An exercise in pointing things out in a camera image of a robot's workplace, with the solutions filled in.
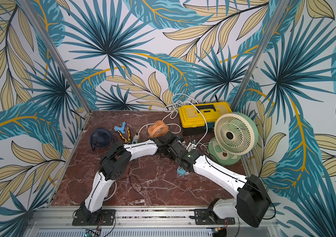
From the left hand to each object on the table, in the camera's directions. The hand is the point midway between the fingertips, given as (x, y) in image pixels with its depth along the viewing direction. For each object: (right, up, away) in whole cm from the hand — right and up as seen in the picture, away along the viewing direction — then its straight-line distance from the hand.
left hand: (182, 160), depth 91 cm
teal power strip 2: (-1, -5, -5) cm, 7 cm away
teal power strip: (-30, +11, +1) cm, 32 cm away
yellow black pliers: (-37, +15, +12) cm, 42 cm away
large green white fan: (+26, +18, -16) cm, 35 cm away
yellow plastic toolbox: (+11, +26, +4) cm, 28 cm away
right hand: (0, +4, -8) cm, 9 cm away
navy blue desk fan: (-51, +14, +2) cm, 53 cm away
